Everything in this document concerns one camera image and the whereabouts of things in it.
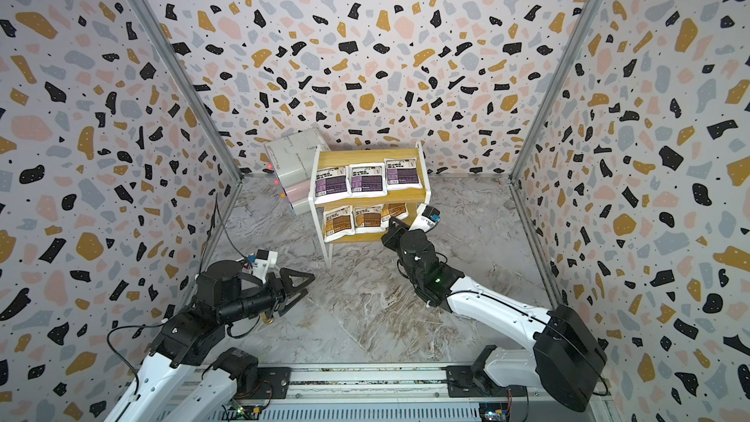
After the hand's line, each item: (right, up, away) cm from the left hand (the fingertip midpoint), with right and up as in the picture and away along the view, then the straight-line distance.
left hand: (313, 284), depth 67 cm
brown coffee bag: (+2, +13, +17) cm, 22 cm away
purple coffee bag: (+3, +23, +6) cm, 24 cm away
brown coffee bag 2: (+11, +14, +17) cm, 24 cm away
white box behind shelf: (-15, +34, +30) cm, 47 cm away
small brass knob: (-18, -15, +17) cm, 29 cm away
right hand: (+17, +14, +10) cm, 25 cm away
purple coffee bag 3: (+21, +26, +8) cm, 34 cm away
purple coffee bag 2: (+12, +24, +6) cm, 28 cm away
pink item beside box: (-14, +22, +34) cm, 43 cm away
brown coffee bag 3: (+20, +16, +10) cm, 28 cm away
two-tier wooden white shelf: (+5, +31, +14) cm, 35 cm away
